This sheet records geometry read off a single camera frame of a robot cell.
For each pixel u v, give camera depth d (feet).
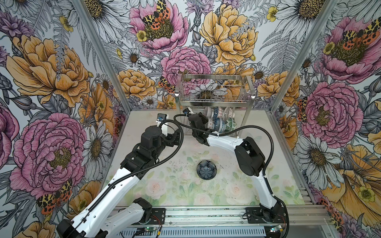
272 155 1.79
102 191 1.39
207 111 3.45
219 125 3.17
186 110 2.77
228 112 3.44
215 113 3.68
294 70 3.18
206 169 2.93
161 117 1.92
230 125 3.46
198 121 2.45
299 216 2.51
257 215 2.44
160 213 2.45
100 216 1.30
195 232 3.66
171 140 1.86
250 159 1.86
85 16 2.41
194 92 3.72
